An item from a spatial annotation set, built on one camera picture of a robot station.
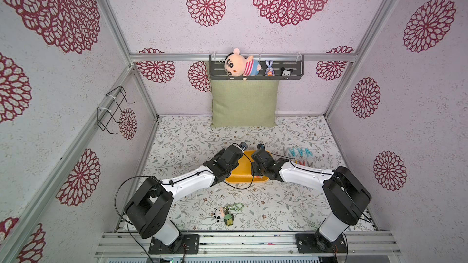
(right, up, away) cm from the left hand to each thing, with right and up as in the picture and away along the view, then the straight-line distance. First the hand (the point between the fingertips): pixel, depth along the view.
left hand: (226, 153), depth 88 cm
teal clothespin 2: (+42, -1, +15) cm, 45 cm away
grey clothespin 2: (+46, -7, +9) cm, 47 cm away
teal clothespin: (+37, -1, +15) cm, 40 cm away
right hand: (+13, -7, +4) cm, 15 cm away
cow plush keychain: (-3, -26, -8) cm, 27 cm away
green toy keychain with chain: (+2, -27, -8) cm, 28 cm away
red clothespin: (+41, -6, +10) cm, 43 cm away
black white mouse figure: (+30, +40, +4) cm, 51 cm away
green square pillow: (+10, +26, +12) cm, 31 cm away
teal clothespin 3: (+46, -1, +15) cm, 49 cm away
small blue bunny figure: (+22, +40, +2) cm, 46 cm away
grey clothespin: (+33, 0, +15) cm, 36 cm away
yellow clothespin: (+38, -6, +10) cm, 40 cm away
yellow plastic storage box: (+8, -10, +5) cm, 14 cm away
